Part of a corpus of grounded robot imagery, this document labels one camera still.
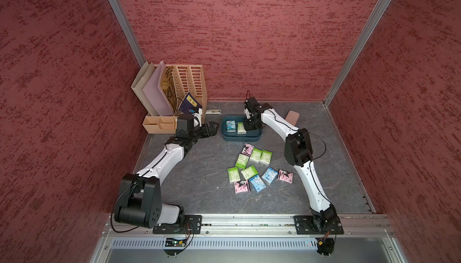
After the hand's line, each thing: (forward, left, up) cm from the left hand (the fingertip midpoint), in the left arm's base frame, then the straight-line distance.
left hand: (211, 128), depth 87 cm
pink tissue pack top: (-4, -19, -13) cm, 23 cm away
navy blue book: (+21, +16, -4) cm, 27 cm away
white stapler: (+23, +2, -14) cm, 27 cm away
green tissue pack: (-11, -16, -14) cm, 24 cm away
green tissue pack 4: (-18, -12, -13) cm, 25 cm away
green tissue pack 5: (-17, -19, -14) cm, 29 cm away
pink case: (+20, -48, -14) cm, 54 cm away
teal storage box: (+6, -22, -15) cm, 27 cm away
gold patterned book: (+26, +27, +4) cm, 38 cm away
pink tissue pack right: (-19, -37, -13) cm, 44 cm away
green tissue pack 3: (-9, -29, -14) cm, 33 cm away
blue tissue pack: (+11, -9, -12) cm, 19 cm away
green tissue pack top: (+9, -15, -12) cm, 22 cm away
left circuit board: (-45, +14, -18) cm, 51 cm away
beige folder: (+22, +36, +14) cm, 45 cm away
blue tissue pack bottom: (-23, -23, -13) cm, 35 cm away
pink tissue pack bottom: (-24, -16, -14) cm, 32 cm away
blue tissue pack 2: (-19, -29, -13) cm, 37 cm away
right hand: (+9, -19, -13) cm, 25 cm away
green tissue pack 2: (-8, -23, -13) cm, 28 cm away
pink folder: (+16, +31, +7) cm, 35 cm away
